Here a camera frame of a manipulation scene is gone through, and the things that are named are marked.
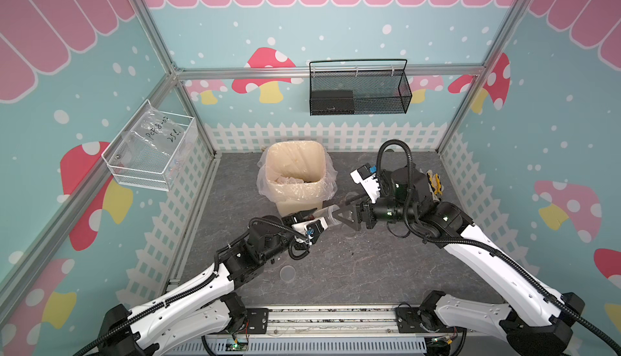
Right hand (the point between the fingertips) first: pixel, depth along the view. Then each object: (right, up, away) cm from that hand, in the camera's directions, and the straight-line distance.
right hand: (340, 209), depth 63 cm
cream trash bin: (-15, +10, +37) cm, 41 cm away
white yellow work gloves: (+46, +5, +43) cm, 64 cm away
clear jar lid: (-17, -25, +20) cm, 36 cm away
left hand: (-6, -4, +8) cm, 11 cm away
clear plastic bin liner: (-2, +7, +16) cm, 18 cm away
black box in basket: (0, +37, +29) cm, 47 cm away
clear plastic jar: (-4, -1, -1) cm, 4 cm away
